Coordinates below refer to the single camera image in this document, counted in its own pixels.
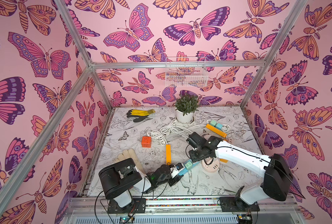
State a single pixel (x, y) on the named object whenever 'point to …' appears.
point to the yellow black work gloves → (141, 115)
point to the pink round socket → (212, 167)
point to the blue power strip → (194, 164)
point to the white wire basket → (186, 72)
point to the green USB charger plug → (188, 164)
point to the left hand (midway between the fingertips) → (181, 171)
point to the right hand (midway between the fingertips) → (191, 157)
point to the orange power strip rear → (216, 130)
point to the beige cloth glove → (129, 153)
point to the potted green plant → (185, 105)
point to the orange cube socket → (146, 142)
